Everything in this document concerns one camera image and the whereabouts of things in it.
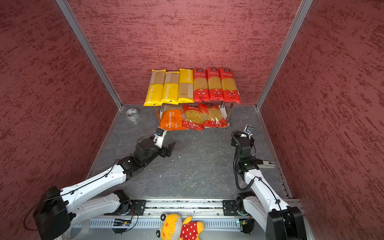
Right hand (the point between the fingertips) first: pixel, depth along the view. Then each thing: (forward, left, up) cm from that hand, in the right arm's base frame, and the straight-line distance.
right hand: (240, 134), depth 83 cm
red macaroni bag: (+18, +13, -5) cm, 22 cm away
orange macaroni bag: (+18, +43, -4) cm, 47 cm away
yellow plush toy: (-41, +37, -9) cm, 56 cm away
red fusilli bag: (+20, +26, -6) cm, 34 cm away
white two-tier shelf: (+34, 0, -13) cm, 37 cm away
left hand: (-3, +41, 0) cm, 41 cm away
